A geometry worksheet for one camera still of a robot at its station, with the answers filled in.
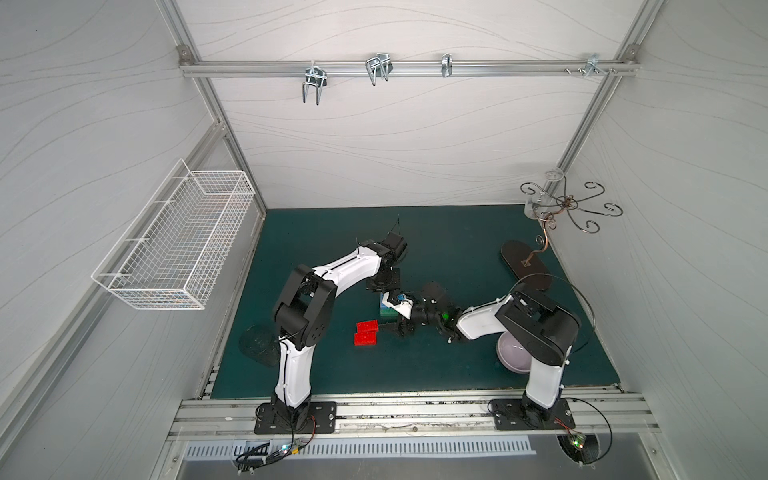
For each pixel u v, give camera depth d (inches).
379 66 30.1
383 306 30.9
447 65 30.8
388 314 35.6
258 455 28.0
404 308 30.8
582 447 28.2
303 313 20.1
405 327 30.9
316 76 30.8
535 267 40.7
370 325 34.6
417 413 29.6
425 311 30.5
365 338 33.8
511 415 29.0
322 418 29.0
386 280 32.8
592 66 30.1
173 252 27.1
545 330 19.9
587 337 34.5
